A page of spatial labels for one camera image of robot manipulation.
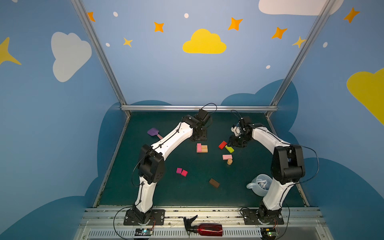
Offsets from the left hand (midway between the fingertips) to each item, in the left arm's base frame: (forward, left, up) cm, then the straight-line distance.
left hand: (203, 137), depth 88 cm
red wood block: (+4, -14, -15) cm, 21 cm away
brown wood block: (-22, -7, -16) cm, 28 cm away
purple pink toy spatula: (+15, +36, -15) cm, 41 cm away
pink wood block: (+2, +2, -15) cm, 15 cm away
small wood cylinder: (-9, -17, -14) cm, 24 cm away
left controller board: (-46, +29, -16) cm, 56 cm away
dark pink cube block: (-16, +11, -16) cm, 25 cm away
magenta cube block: (-15, +14, -15) cm, 25 cm away
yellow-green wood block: (+1, -19, -15) cm, 24 cm away
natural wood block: (+3, -2, -15) cm, 15 cm away
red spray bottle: (-45, +1, -11) cm, 46 cm away
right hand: (+1, -19, -8) cm, 21 cm away
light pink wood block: (-5, -15, -15) cm, 22 cm away
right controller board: (-45, -31, -17) cm, 58 cm away
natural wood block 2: (0, -2, -15) cm, 15 cm away
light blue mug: (-23, -33, -16) cm, 43 cm away
